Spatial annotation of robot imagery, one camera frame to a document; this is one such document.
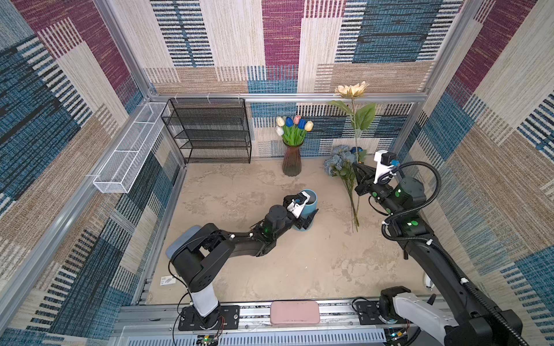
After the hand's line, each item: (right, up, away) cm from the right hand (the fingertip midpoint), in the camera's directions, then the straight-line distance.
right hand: (355, 167), depth 72 cm
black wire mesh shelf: (-60, +21, +39) cm, 75 cm away
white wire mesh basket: (-76, -2, -2) cm, 76 cm away
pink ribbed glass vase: (-19, +5, +37) cm, 41 cm away
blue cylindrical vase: (-14, -15, +6) cm, 21 cm away
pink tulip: (-17, +22, +22) cm, 36 cm away
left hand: (-13, -13, +12) cm, 22 cm away
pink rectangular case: (-20, -49, +3) cm, 53 cm away
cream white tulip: (-25, +21, +22) cm, 39 cm away
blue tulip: (-21, +21, +22) cm, 37 cm away
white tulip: (-25, +17, +22) cm, 37 cm away
